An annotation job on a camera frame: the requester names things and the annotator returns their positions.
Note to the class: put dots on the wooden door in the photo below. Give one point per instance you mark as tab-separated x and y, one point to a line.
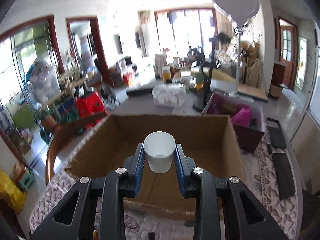
285	55

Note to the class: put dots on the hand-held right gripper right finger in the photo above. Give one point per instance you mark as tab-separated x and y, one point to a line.
179	170

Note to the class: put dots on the white round lamp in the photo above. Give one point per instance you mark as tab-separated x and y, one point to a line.
232	0

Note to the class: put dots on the jar with yellow contents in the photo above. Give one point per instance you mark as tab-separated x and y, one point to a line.
166	76

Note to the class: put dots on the black flat pad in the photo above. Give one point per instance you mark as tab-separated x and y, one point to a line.
276	135
282	175

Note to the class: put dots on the wooden chair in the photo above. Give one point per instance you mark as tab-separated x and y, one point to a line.
53	150

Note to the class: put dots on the magenta bag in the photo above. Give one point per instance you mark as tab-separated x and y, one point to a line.
241	117

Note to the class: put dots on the yellow bag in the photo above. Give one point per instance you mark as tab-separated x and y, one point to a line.
10	192

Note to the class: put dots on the cardboard box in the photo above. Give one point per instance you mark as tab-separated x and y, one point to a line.
200	135

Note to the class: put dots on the red plastic stool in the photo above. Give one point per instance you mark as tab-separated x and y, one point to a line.
90	103

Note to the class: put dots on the white packet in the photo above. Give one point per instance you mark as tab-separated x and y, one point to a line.
160	152

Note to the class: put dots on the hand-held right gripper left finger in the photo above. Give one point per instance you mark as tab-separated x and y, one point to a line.
140	170

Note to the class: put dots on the open storage box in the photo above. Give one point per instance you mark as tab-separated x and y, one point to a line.
261	120

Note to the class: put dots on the patterned tissue pack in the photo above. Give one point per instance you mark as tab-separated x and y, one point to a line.
167	96

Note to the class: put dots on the flat cardboard sheet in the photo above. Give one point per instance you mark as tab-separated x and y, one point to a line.
252	92

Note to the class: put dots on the green canister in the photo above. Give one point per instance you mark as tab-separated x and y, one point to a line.
197	76

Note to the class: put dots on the black flat bar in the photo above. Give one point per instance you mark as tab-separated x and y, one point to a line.
138	92

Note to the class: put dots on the black phone stand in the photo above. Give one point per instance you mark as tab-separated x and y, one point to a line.
207	90

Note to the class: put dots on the small green stool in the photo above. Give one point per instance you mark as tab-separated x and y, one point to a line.
26	180

